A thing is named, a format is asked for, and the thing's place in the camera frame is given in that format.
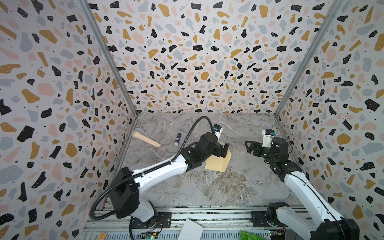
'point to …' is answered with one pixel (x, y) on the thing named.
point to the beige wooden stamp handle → (137, 134)
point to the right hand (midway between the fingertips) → (250, 140)
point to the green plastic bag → (247, 235)
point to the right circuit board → (275, 232)
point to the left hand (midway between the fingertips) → (222, 138)
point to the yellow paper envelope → (215, 163)
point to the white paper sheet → (190, 231)
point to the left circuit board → (149, 236)
